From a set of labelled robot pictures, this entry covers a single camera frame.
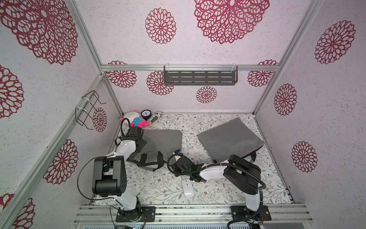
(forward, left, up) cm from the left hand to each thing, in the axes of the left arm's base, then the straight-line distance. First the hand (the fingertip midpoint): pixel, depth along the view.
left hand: (139, 148), depth 94 cm
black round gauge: (+33, +1, -3) cm, 33 cm away
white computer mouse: (-24, -32, -3) cm, 40 cm away
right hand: (-11, -21, -3) cm, 24 cm away
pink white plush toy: (+23, +7, +2) cm, 24 cm away
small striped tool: (+28, -6, -2) cm, 28 cm away
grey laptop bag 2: (+8, -66, -2) cm, 66 cm away
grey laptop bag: (+1, -14, +1) cm, 15 cm away
